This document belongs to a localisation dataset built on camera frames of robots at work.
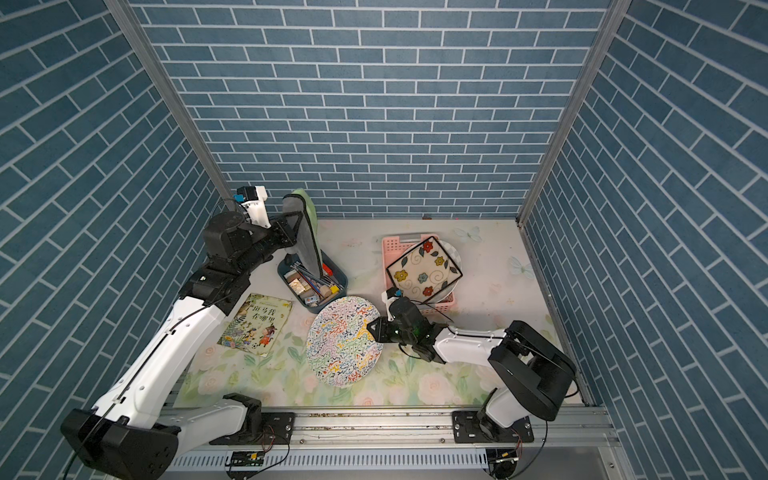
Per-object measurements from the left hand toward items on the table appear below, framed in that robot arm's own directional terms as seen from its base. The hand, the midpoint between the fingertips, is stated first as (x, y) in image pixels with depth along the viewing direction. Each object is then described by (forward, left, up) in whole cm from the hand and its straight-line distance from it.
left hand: (311, 213), depth 69 cm
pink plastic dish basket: (+19, -19, -34) cm, 44 cm away
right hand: (-14, -13, -31) cm, 37 cm away
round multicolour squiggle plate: (-18, -5, -36) cm, 41 cm away
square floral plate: (+8, -31, -33) cm, 46 cm away
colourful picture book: (-10, +22, -39) cm, 46 cm away
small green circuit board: (-43, +16, -42) cm, 62 cm away
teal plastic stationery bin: (0, +7, -36) cm, 37 cm away
